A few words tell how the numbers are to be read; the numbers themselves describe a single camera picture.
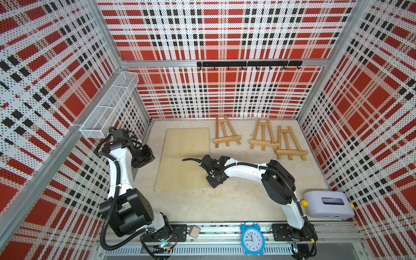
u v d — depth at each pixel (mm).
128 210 443
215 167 662
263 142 1043
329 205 750
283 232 737
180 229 754
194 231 732
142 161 689
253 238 704
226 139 1047
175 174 914
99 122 915
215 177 651
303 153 987
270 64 891
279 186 493
